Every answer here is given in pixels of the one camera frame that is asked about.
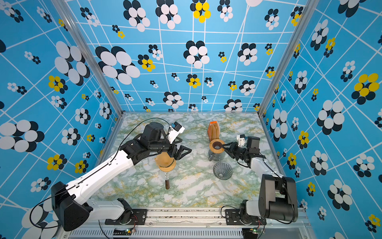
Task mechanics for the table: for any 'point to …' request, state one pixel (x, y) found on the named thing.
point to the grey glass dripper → (222, 170)
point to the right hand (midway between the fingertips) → (224, 147)
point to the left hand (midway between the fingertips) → (187, 145)
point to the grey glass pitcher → (218, 157)
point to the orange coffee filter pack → (213, 130)
